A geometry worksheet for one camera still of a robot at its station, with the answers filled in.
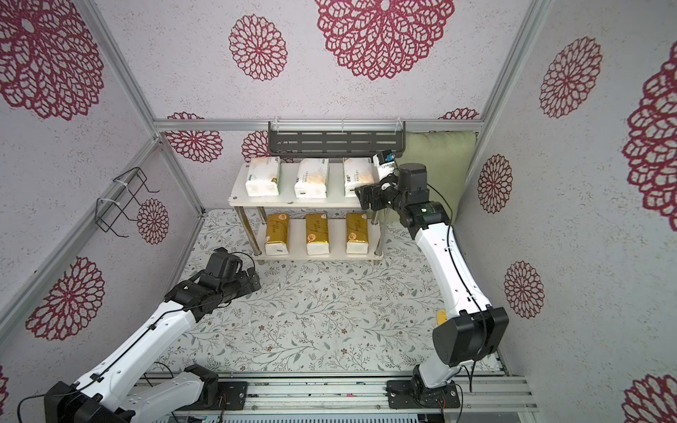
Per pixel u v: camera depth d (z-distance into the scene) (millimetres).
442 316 876
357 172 752
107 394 390
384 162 626
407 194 556
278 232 952
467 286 443
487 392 762
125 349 438
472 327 416
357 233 947
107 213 724
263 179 742
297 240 1025
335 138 933
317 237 945
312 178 741
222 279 604
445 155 958
